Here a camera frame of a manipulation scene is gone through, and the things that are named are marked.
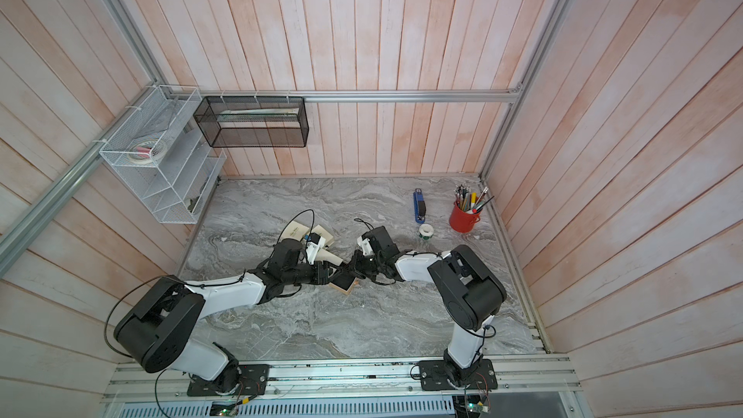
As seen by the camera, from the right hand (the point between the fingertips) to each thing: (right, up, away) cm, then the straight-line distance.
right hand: (342, 268), depth 90 cm
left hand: (-1, -1, -4) cm, 4 cm away
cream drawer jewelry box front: (-18, +11, +10) cm, 23 cm away
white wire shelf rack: (-45, +25, -12) cm, 53 cm away
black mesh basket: (-34, +51, +14) cm, 63 cm away
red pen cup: (+40, +15, +6) cm, 43 cm away
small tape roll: (+29, +11, +11) cm, 33 cm away
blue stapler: (+28, +20, +16) cm, 38 cm away
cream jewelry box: (-9, +11, +11) cm, 17 cm away
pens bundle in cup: (+43, +22, +7) cm, 49 cm away
